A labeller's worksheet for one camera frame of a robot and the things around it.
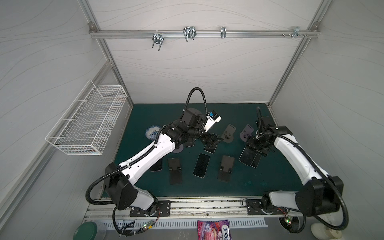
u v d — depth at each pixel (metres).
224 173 0.84
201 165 0.88
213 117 0.61
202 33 0.79
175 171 0.83
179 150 0.95
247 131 0.97
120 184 0.39
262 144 0.66
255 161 0.79
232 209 0.74
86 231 0.59
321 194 0.40
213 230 0.66
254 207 0.73
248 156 0.80
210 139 0.63
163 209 0.74
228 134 0.96
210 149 0.96
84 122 0.68
